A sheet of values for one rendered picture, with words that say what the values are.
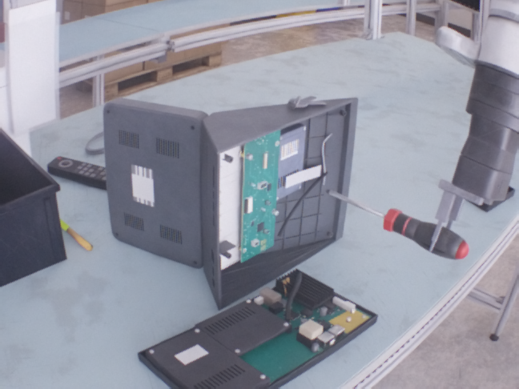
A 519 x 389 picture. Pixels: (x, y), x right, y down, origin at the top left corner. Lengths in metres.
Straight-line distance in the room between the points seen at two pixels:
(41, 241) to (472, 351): 1.77
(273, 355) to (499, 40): 0.41
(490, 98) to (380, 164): 0.63
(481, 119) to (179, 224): 0.43
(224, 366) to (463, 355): 1.66
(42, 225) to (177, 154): 0.22
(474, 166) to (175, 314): 0.40
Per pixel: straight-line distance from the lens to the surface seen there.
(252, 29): 2.60
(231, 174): 0.68
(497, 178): 0.51
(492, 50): 0.52
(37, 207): 0.77
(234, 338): 0.66
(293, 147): 0.75
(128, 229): 0.83
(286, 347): 0.67
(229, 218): 0.70
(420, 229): 0.56
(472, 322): 2.38
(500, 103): 0.51
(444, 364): 2.15
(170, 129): 0.72
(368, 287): 0.79
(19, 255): 0.79
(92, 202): 0.96
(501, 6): 0.53
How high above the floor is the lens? 1.47
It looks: 26 degrees down
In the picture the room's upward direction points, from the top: 3 degrees clockwise
